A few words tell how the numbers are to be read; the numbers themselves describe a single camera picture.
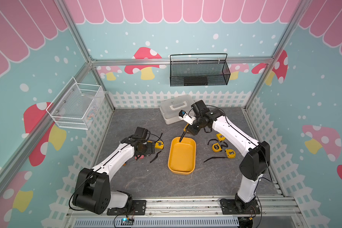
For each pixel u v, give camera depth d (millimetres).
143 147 775
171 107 1055
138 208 758
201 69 943
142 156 922
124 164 546
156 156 924
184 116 745
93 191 416
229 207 742
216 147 943
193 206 758
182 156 924
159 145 967
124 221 730
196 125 755
